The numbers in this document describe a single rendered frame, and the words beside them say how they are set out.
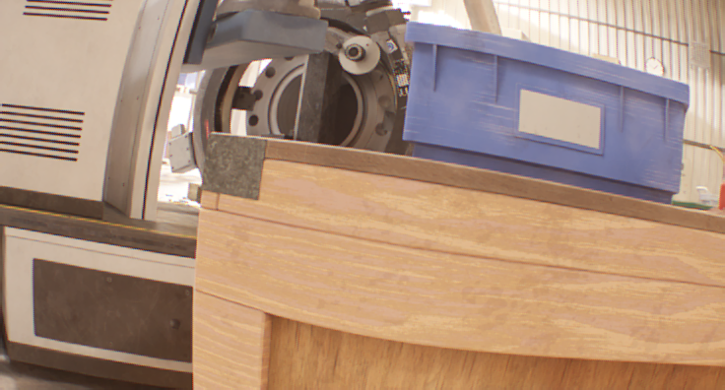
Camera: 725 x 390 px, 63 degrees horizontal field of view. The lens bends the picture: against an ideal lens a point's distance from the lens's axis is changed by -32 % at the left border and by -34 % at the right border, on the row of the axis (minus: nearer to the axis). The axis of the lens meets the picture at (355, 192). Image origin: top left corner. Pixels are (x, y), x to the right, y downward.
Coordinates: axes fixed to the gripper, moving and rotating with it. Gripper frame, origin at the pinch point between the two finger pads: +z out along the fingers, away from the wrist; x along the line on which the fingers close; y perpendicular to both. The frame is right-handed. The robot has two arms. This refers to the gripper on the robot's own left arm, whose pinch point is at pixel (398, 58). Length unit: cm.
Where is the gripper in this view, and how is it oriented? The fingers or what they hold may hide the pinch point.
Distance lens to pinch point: 202.5
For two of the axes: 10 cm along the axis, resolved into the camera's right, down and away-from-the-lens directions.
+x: -4.0, 0.3, 9.1
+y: 8.7, -2.8, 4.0
